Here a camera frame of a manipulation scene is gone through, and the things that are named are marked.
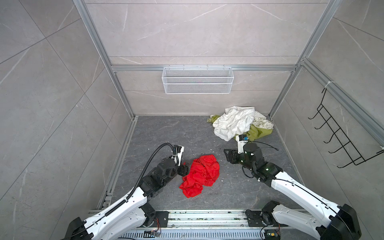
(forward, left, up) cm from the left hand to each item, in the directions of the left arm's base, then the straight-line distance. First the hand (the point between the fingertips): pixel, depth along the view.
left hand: (186, 154), depth 76 cm
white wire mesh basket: (+51, -8, +10) cm, 53 cm away
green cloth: (+22, -48, -13) cm, 54 cm away
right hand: (+3, -23, -1) cm, 24 cm away
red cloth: (-5, -10, -11) cm, 15 cm away
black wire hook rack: (-7, -72, +12) cm, 74 cm away
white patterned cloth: (+30, -53, -10) cm, 62 cm away
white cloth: (+31, -35, -10) cm, 47 cm away
